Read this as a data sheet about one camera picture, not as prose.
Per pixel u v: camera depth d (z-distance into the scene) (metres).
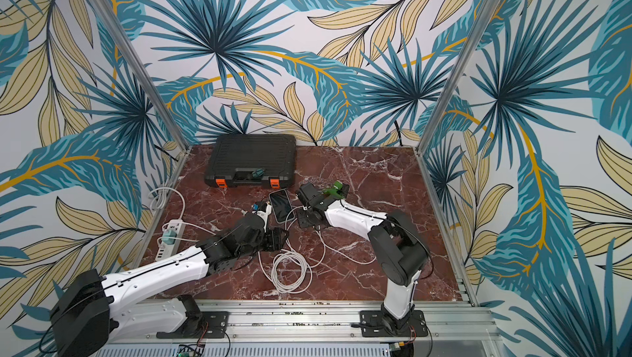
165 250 0.85
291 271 0.84
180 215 0.95
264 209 0.74
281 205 1.01
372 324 0.73
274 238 0.70
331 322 0.75
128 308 0.43
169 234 0.84
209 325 0.72
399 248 0.48
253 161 1.06
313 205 0.70
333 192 1.01
